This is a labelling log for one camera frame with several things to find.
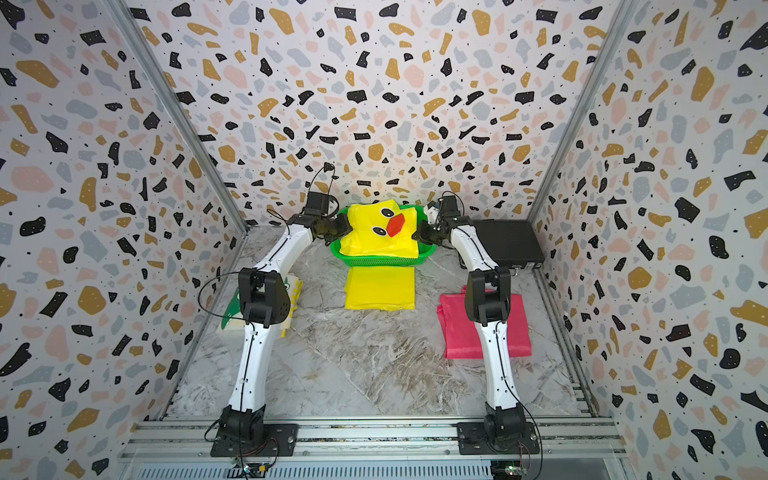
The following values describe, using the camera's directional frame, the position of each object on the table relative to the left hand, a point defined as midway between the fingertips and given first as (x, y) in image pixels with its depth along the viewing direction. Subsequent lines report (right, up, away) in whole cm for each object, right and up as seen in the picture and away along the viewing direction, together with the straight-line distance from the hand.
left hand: (356, 224), depth 105 cm
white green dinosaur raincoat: (-36, -31, -13) cm, 49 cm away
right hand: (+20, -3, 0) cm, 20 cm away
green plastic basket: (+9, -1, +3) cm, 9 cm away
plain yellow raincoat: (+9, -22, -2) cm, 24 cm away
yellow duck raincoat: (+9, -1, +3) cm, 9 cm away
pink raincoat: (+33, -35, -16) cm, 51 cm away
